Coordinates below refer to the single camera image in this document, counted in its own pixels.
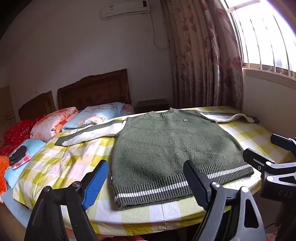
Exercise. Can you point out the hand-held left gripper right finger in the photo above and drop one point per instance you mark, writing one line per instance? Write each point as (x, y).
(196, 185)

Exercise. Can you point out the black object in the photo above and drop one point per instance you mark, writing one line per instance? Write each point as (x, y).
(18, 154)

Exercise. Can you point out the yellow checked bed sheet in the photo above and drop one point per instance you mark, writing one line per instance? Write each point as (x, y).
(69, 162)

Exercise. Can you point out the pink floral quilt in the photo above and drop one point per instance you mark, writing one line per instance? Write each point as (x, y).
(49, 122)

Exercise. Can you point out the large wooden headboard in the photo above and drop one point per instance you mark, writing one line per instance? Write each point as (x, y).
(92, 90)

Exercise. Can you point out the floral curtain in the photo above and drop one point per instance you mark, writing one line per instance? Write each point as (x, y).
(196, 58)

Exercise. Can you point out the dark wooden nightstand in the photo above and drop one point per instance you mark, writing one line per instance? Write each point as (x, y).
(151, 106)

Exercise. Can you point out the window with metal bars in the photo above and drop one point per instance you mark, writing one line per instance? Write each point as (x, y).
(261, 41)

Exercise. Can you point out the orange cloth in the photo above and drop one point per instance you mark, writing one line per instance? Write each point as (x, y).
(3, 173)

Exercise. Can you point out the small wooden headboard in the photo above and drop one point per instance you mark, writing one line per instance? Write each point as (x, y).
(37, 106)

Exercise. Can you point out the light blue floral quilt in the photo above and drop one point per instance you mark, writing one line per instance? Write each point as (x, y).
(92, 114)

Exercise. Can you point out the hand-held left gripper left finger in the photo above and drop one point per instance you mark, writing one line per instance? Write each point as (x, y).
(97, 183)

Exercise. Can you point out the light blue pillow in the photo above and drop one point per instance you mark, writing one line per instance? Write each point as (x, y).
(34, 144)

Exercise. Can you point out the green knit sweater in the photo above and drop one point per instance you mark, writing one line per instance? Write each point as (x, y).
(166, 150)

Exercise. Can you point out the red blanket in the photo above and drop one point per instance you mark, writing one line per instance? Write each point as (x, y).
(18, 132)

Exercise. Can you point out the white air conditioner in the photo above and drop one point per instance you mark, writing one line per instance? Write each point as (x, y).
(124, 9)

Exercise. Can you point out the cardboard box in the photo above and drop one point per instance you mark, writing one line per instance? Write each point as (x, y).
(7, 109)

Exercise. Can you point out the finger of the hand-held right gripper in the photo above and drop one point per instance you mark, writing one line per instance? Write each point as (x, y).
(282, 141)
(254, 157)

